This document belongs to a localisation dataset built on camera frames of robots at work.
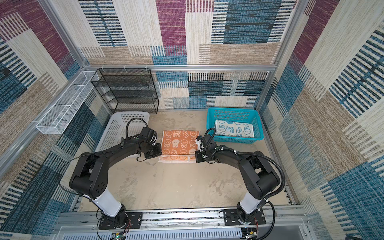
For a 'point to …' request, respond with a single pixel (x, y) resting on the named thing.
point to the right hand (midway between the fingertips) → (198, 158)
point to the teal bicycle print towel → (234, 128)
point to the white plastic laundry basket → (123, 124)
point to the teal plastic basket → (250, 115)
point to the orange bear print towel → (179, 146)
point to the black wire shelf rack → (127, 89)
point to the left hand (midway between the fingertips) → (162, 150)
